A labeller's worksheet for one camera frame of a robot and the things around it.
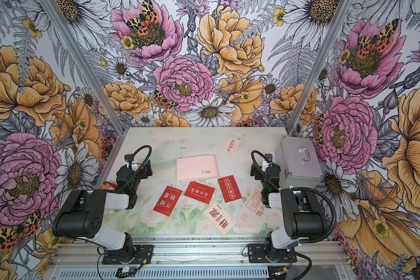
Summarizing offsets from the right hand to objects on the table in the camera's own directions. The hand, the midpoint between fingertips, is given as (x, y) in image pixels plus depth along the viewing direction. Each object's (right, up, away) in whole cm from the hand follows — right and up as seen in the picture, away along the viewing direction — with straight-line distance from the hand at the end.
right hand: (261, 165), depth 94 cm
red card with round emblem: (-17, -12, 0) cm, 21 cm away
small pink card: (-14, +11, +20) cm, 27 cm away
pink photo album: (-35, -2, +8) cm, 36 cm away
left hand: (-64, 0, -1) cm, 64 cm away
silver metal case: (+16, +2, -8) cm, 18 cm away
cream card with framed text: (-5, -18, -5) cm, 19 cm away
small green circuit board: (-61, -41, -22) cm, 77 cm away
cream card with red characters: (-23, -24, -10) cm, 35 cm away
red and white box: (-80, -10, -3) cm, 81 cm away
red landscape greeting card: (-33, -14, -1) cm, 36 cm away
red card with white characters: (-49, -17, -5) cm, 52 cm away
